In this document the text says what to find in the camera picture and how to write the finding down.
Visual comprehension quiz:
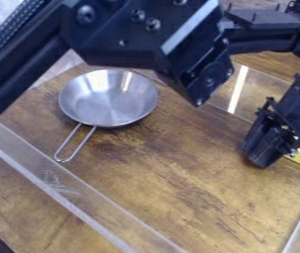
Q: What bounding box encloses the silver frying pan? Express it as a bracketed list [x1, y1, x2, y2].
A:
[53, 69, 158, 162]

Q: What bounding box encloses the clear acrylic tray barrier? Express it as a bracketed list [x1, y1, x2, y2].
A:
[0, 52, 300, 253]

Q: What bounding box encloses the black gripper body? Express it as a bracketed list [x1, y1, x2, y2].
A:
[256, 75, 300, 154]

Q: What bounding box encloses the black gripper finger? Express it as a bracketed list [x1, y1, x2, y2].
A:
[243, 115, 293, 168]

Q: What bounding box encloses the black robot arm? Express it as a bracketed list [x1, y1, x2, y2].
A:
[0, 0, 300, 168]

